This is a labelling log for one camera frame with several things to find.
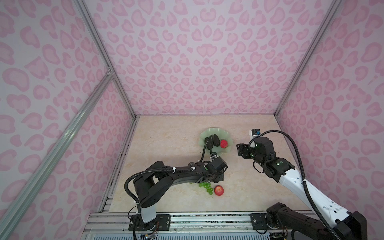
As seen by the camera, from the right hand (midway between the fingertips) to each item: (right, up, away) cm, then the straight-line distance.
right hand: (244, 143), depth 79 cm
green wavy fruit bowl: (-7, +4, +25) cm, 26 cm away
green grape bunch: (-19, -23, +3) cm, 30 cm away
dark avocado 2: (-12, -1, +20) cm, 23 cm away
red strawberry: (-8, -2, +19) cm, 20 cm away
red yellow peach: (-13, -25, +1) cm, 28 cm away
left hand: (-11, -17, +7) cm, 21 cm away
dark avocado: (-16, -2, +19) cm, 25 cm away
